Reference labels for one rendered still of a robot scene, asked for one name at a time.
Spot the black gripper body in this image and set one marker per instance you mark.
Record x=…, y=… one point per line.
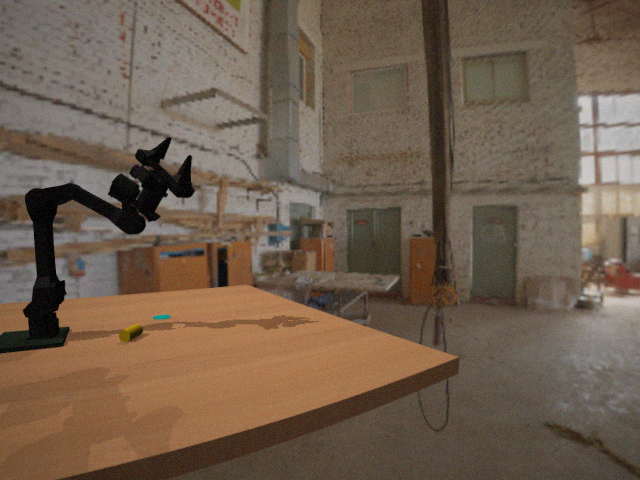
x=161, y=175

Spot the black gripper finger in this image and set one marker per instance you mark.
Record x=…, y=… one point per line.
x=159, y=151
x=183, y=177

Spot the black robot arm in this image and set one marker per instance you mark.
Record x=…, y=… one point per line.
x=41, y=204

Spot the yellow tall cylinder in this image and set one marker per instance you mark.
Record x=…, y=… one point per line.
x=130, y=333

